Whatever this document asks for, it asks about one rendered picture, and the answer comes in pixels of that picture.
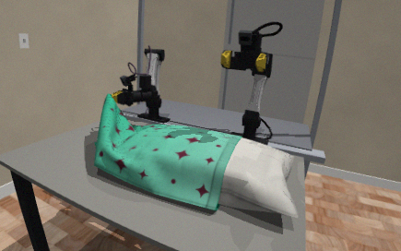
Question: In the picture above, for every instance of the green pillowcase with star pattern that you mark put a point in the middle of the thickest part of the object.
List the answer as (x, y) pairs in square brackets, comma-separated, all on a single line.
[(175, 161)]

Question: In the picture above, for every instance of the white pillow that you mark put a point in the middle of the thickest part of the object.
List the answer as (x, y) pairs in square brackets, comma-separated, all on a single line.
[(255, 179)]

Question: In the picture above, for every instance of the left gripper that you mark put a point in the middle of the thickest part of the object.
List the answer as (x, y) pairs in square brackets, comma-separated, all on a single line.
[(243, 61)]

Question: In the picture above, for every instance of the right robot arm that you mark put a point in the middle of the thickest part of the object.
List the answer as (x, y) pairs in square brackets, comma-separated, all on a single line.
[(147, 94)]

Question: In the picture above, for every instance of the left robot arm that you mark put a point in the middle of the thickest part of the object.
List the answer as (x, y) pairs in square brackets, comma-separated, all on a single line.
[(250, 119)]

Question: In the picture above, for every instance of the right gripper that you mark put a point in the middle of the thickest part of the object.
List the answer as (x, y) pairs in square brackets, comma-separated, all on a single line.
[(122, 97)]

